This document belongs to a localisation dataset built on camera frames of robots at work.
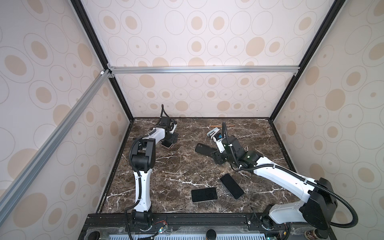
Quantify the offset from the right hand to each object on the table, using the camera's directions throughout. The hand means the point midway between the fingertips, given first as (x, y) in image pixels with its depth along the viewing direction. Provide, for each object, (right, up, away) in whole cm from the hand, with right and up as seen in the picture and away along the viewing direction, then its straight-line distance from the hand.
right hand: (216, 151), depth 82 cm
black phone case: (-5, -2, +21) cm, 22 cm away
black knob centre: (-5, -32, -19) cm, 38 cm away
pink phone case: (-27, +2, +21) cm, 35 cm away
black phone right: (+10, -21, +4) cm, 23 cm away
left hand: (-27, +10, +25) cm, 38 cm away
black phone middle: (-7, -25, +3) cm, 26 cm away
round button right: (+41, -34, -17) cm, 56 cm away
